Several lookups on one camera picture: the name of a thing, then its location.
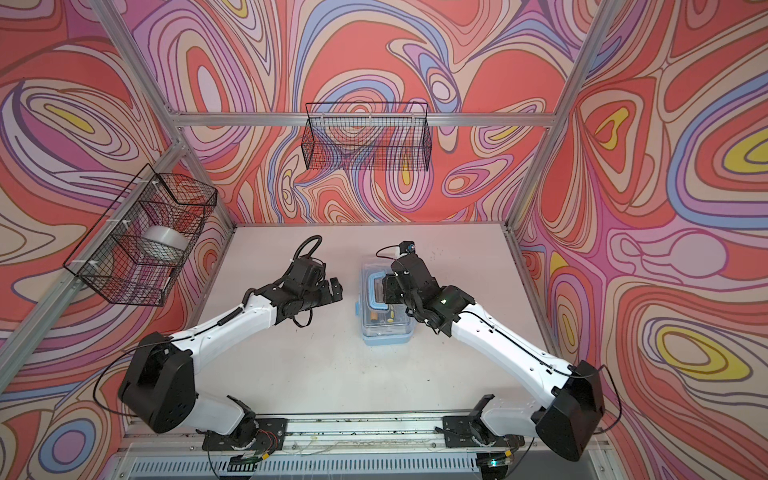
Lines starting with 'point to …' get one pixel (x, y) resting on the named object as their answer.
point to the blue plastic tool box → (385, 324)
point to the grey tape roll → (163, 244)
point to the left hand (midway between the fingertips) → (334, 290)
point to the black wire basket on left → (107, 262)
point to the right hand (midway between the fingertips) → (391, 287)
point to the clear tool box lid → (372, 278)
